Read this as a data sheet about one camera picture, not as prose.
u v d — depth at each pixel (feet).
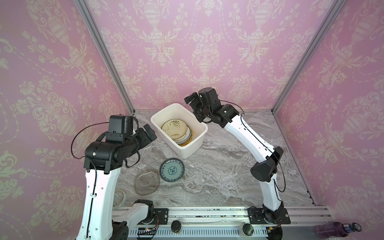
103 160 1.15
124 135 1.36
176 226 2.08
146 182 2.81
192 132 3.36
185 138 3.20
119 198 2.63
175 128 3.43
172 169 2.94
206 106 1.87
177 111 3.19
